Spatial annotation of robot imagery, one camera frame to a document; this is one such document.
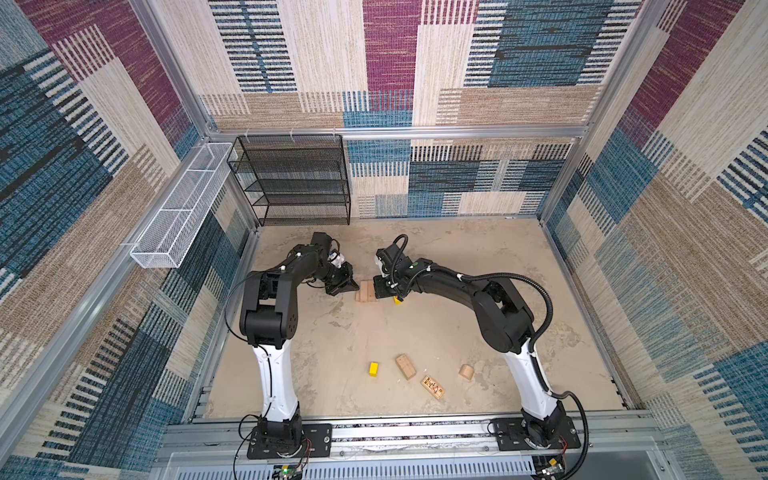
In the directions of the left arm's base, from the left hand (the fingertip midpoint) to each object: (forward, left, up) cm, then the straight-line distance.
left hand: (360, 282), depth 98 cm
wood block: (-3, -1, -2) cm, 4 cm away
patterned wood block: (-31, -20, -4) cm, 37 cm away
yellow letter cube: (-13, -11, +10) cm, 20 cm away
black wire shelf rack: (+35, +24, +14) cm, 45 cm away
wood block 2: (-26, -13, -2) cm, 29 cm away
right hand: (-3, -6, -1) cm, 7 cm away
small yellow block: (-27, -5, -3) cm, 27 cm away
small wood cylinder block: (-27, -30, -4) cm, 41 cm away
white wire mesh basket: (-7, +43, +28) cm, 52 cm away
